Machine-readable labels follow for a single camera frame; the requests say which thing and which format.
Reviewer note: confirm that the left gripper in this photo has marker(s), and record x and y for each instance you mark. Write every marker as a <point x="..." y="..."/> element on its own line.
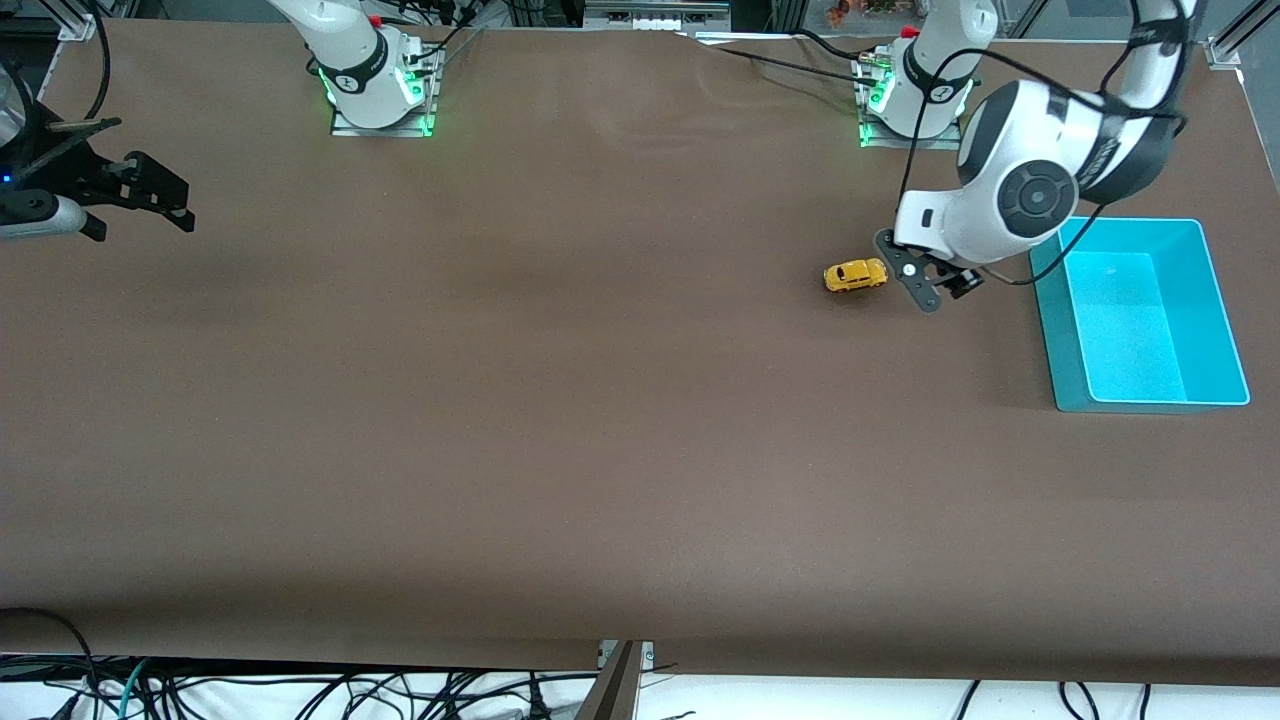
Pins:
<point x="958" y="277"/>

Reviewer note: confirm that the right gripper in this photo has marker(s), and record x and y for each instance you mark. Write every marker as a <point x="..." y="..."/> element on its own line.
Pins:
<point x="82" y="177"/>

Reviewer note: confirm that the yellow toy beetle car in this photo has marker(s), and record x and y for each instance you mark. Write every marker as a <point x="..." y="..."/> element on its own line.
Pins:
<point x="855" y="275"/>

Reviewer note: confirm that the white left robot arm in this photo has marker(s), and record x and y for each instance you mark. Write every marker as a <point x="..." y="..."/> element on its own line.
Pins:
<point x="1040" y="150"/>

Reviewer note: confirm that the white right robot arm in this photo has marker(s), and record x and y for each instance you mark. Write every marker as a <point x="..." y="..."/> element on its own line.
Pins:
<point x="350" y="60"/>

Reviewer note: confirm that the cyan plastic bin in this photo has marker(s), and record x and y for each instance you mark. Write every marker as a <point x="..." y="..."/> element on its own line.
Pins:
<point x="1140" y="330"/>

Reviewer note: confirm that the orange background object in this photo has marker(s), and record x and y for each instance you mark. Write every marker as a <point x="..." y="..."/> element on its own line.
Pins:
<point x="840" y="12"/>

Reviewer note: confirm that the brown table cover sheet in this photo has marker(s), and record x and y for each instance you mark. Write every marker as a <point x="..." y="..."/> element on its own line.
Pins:
<point x="640" y="450"/>

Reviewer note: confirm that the white power strip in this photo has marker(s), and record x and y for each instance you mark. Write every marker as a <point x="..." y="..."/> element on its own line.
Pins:
<point x="655" y="22"/>

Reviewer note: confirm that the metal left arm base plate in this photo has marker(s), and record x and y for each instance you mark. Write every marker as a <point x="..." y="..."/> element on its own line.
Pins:
<point x="880" y="135"/>

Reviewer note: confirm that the aluminium frame corner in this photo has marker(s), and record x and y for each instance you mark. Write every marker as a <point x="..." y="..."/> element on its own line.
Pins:
<point x="1222" y="50"/>
<point x="80" y="25"/>

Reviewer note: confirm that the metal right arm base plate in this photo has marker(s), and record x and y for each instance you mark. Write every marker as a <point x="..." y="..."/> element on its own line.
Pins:
<point x="420" y="120"/>

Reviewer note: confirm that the metal table bracket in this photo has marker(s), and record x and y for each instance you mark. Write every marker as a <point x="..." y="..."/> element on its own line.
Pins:
<point x="618" y="690"/>

